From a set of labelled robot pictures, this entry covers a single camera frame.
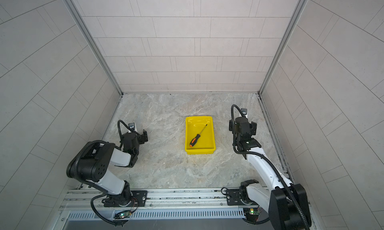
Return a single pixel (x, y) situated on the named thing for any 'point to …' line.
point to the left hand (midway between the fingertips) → (140, 127)
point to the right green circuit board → (251, 214)
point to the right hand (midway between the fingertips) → (241, 120)
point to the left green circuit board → (122, 214)
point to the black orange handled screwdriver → (194, 140)
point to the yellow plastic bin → (205, 143)
